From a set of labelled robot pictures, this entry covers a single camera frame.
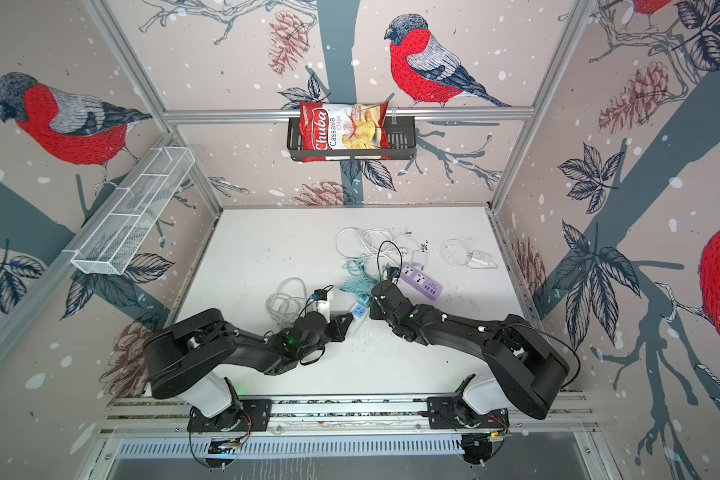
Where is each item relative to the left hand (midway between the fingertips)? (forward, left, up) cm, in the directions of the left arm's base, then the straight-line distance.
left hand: (355, 322), depth 84 cm
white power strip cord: (+32, -7, -4) cm, 33 cm away
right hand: (+5, -5, 0) cm, 7 cm away
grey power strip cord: (+10, +23, -6) cm, 26 cm away
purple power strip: (+15, -21, -2) cm, 26 cm away
